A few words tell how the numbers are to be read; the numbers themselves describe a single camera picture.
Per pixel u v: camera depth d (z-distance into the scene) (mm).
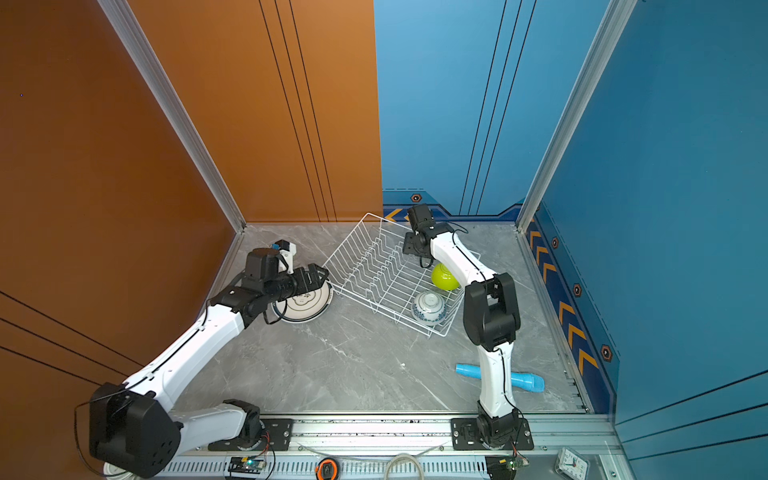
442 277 971
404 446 730
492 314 532
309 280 726
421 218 757
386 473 670
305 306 940
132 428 392
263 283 612
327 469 668
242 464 710
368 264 1019
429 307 891
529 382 777
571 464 681
